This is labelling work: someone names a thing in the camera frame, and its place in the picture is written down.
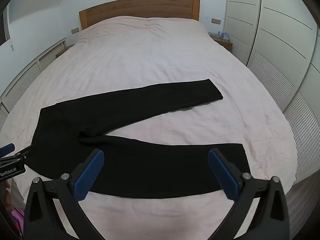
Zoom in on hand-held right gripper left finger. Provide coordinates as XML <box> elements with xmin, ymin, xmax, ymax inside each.
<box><xmin>22</xmin><ymin>149</ymin><xmax>105</xmax><ymax>240</ymax></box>

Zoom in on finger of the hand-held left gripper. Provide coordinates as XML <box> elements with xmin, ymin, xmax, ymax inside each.
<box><xmin>0</xmin><ymin>143</ymin><xmax>15</xmax><ymax>157</ymax></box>
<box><xmin>0</xmin><ymin>145</ymin><xmax>34</xmax><ymax>167</ymax></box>

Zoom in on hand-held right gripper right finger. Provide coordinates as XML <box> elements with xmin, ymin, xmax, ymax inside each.
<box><xmin>207</xmin><ymin>148</ymin><xmax>298</xmax><ymax>240</ymax></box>

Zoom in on black pants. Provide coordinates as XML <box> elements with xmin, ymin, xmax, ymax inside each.
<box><xmin>30</xmin><ymin>79</ymin><xmax>252</xmax><ymax>199</ymax></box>

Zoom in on person's left hand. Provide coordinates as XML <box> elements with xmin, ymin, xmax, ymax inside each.
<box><xmin>4</xmin><ymin>180</ymin><xmax>12</xmax><ymax>213</ymax></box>

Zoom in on pink plastic object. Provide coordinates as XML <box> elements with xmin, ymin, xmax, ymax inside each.
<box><xmin>9</xmin><ymin>209</ymin><xmax>26</xmax><ymax>233</ymax></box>

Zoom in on white louvered radiator cover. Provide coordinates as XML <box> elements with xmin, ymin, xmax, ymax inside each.
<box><xmin>0</xmin><ymin>37</ymin><xmax>67</xmax><ymax>120</ymax></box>

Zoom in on wooden nightstand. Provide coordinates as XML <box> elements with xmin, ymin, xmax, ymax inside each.
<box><xmin>209</xmin><ymin>34</ymin><xmax>233</xmax><ymax>53</ymax></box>

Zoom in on bed with pink sheet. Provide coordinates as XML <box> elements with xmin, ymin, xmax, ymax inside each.
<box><xmin>0</xmin><ymin>16</ymin><xmax>299</xmax><ymax>240</ymax></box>

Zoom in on blue tissue pack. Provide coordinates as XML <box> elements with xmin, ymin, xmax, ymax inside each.
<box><xmin>217</xmin><ymin>31</ymin><xmax>231</xmax><ymax>42</ymax></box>

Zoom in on white wardrobe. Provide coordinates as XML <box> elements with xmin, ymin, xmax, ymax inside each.
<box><xmin>224</xmin><ymin>0</ymin><xmax>320</xmax><ymax>180</ymax></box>

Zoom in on wooden headboard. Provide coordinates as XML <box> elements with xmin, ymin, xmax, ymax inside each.
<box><xmin>79</xmin><ymin>0</ymin><xmax>201</xmax><ymax>30</ymax></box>

